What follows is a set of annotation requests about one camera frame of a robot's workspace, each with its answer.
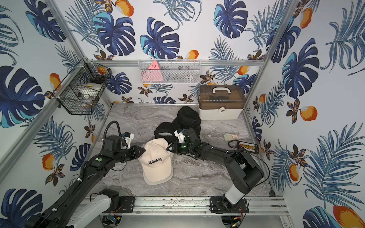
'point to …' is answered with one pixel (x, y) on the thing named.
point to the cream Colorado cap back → (157, 162)
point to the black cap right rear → (187, 118)
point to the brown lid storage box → (221, 101)
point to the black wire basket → (80, 92)
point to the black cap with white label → (166, 130)
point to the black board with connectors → (249, 147)
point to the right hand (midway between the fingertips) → (167, 148)
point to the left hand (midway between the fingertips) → (144, 148)
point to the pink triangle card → (153, 74)
